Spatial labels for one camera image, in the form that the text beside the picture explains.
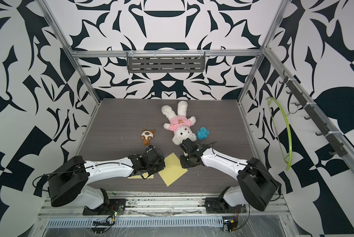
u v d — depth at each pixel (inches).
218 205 26.5
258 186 16.7
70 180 16.9
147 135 38.0
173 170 34.6
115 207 29.1
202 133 39.0
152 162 26.0
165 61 36.9
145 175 27.5
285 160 26.9
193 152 25.5
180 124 37.8
